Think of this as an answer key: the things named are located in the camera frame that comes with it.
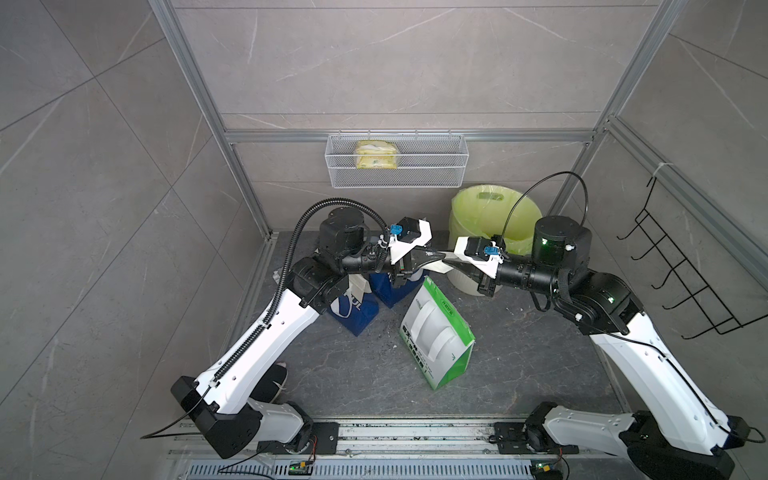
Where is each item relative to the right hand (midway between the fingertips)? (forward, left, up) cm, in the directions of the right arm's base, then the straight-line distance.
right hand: (452, 251), depth 56 cm
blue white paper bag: (+4, +22, -28) cm, 36 cm away
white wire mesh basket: (+53, 0, -14) cm, 54 cm away
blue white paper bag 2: (+15, +15, -35) cm, 41 cm away
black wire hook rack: (+3, -56, -13) cm, 58 cm away
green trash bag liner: (+36, -19, -22) cm, 46 cm away
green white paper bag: (-8, +1, -22) cm, 23 cm away
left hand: (-1, +2, +2) cm, 3 cm away
